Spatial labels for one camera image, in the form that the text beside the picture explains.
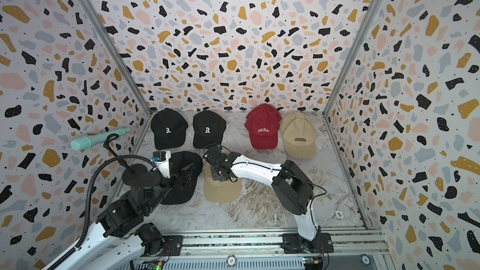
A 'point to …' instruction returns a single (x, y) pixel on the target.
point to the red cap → (262, 122)
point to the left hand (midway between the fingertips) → (188, 164)
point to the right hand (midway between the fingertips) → (221, 173)
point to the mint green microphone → (82, 142)
